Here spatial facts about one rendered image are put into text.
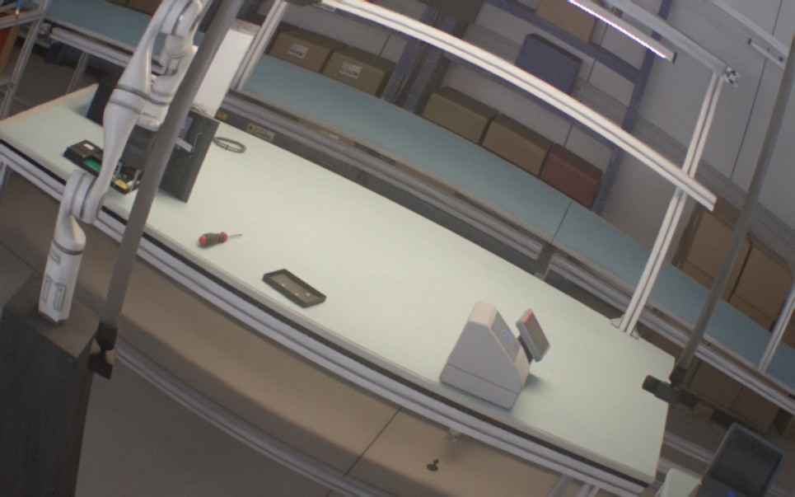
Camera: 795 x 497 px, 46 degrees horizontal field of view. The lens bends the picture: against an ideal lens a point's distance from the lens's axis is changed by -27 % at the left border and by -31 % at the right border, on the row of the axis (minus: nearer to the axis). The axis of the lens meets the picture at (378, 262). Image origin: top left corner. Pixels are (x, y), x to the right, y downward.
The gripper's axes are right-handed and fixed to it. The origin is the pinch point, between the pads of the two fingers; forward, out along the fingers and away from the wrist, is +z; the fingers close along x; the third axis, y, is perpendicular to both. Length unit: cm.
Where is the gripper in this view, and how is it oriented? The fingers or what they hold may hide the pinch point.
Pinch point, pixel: (121, 189)
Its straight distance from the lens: 268.2
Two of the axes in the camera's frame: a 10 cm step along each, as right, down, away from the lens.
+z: -3.9, 8.6, 3.4
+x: -9.1, -4.1, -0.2
